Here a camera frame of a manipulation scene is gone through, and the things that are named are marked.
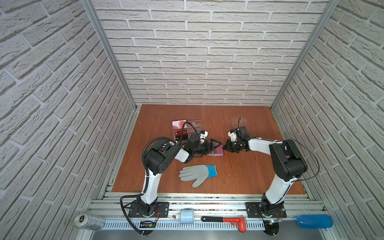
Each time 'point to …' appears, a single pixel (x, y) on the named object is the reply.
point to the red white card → (178, 125)
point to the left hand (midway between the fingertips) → (220, 145)
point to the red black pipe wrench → (241, 220)
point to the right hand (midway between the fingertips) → (222, 146)
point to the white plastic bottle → (185, 216)
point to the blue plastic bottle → (315, 221)
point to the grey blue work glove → (200, 173)
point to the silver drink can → (88, 221)
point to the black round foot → (271, 227)
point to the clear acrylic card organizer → (182, 129)
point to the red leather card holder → (218, 151)
